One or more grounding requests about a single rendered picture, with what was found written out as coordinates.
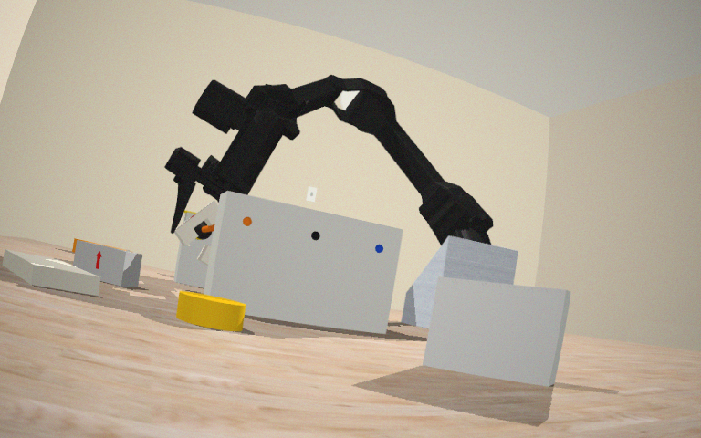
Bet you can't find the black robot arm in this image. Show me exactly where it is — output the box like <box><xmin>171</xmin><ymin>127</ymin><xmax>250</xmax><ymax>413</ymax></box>
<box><xmin>192</xmin><ymin>75</ymin><xmax>493</xmax><ymax>245</ymax></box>

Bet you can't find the yellow short cylinder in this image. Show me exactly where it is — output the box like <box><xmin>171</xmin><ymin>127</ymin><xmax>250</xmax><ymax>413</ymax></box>
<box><xmin>176</xmin><ymin>291</ymin><xmax>246</xmax><ymax>331</ymax></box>

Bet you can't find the cream flat block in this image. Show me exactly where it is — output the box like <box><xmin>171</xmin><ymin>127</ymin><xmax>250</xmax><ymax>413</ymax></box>
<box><xmin>3</xmin><ymin>249</ymin><xmax>100</xmax><ymax>297</ymax></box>

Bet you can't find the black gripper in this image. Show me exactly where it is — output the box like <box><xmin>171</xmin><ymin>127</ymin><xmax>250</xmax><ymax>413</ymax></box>
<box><xmin>164</xmin><ymin>137</ymin><xmax>268</xmax><ymax>234</ymax></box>

